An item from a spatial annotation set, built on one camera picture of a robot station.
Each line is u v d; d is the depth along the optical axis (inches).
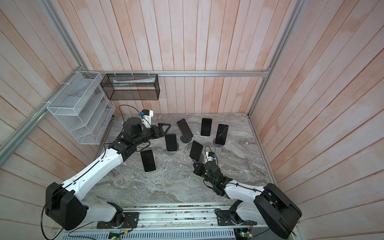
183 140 40.0
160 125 26.5
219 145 39.7
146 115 26.6
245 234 27.5
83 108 28.9
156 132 26.0
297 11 27.2
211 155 30.7
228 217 25.9
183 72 38.8
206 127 39.0
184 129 39.2
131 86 41.3
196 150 35.3
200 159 35.7
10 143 20.8
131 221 28.8
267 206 16.9
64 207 15.4
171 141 36.5
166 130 28.0
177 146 38.3
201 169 29.9
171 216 29.6
